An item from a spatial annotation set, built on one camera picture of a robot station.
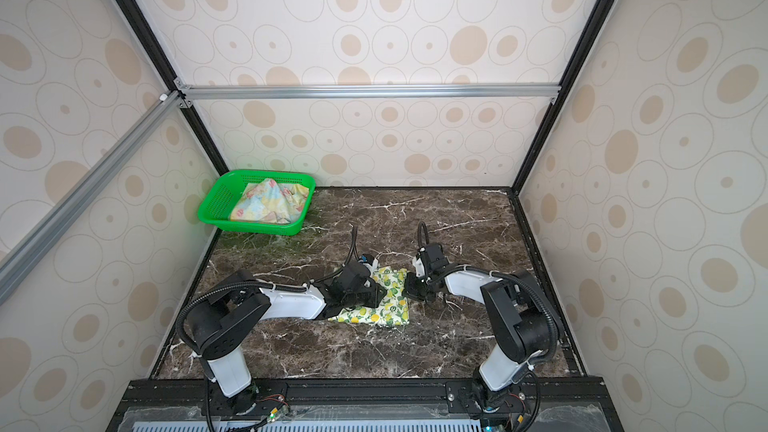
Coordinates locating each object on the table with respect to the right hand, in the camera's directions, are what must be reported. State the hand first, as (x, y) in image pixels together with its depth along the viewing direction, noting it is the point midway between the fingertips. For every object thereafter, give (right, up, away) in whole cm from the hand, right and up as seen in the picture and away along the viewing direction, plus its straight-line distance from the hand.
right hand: (405, 291), depth 92 cm
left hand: (-3, +1, -4) cm, 5 cm away
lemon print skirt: (-4, -4, -6) cm, 8 cm away
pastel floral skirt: (-48, +29, +14) cm, 58 cm away
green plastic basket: (-67, +29, +17) cm, 75 cm away
